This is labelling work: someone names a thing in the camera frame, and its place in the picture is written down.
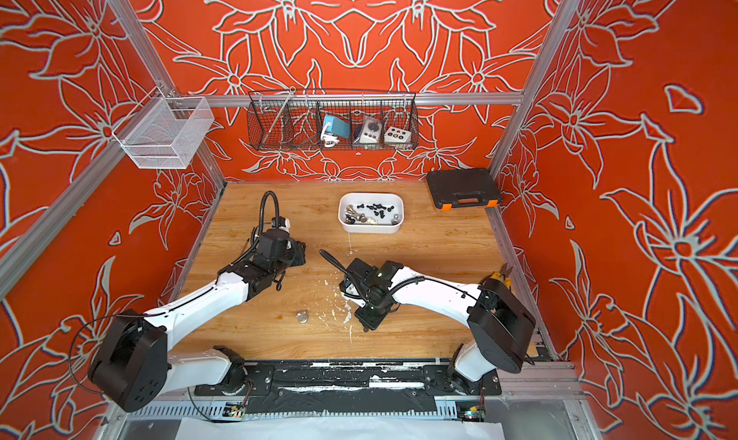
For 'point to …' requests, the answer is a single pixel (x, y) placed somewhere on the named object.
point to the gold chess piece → (351, 209)
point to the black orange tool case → (462, 187)
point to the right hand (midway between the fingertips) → (362, 324)
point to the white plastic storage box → (371, 212)
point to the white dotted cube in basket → (397, 135)
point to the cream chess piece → (370, 221)
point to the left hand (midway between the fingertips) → (302, 243)
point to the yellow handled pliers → (504, 274)
